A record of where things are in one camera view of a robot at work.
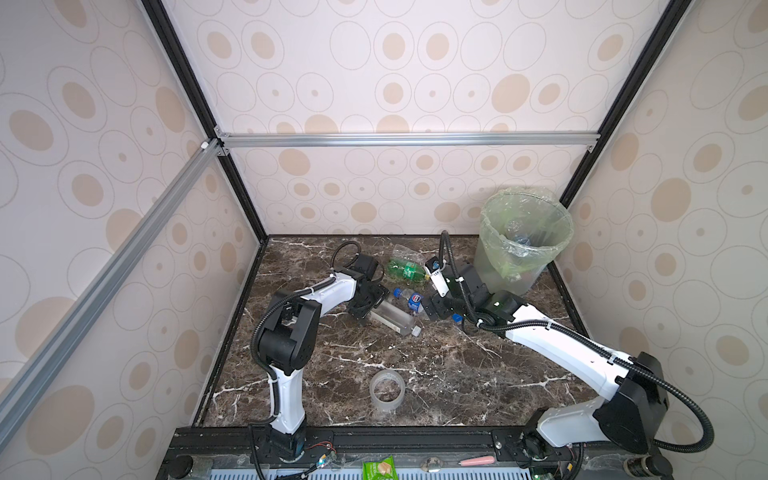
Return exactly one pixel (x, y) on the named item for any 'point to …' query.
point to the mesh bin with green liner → (519, 229)
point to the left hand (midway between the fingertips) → (392, 299)
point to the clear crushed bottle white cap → (408, 254)
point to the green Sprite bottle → (406, 270)
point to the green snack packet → (379, 469)
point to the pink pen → (478, 461)
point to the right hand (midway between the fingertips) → (438, 288)
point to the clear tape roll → (387, 389)
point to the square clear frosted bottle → (395, 317)
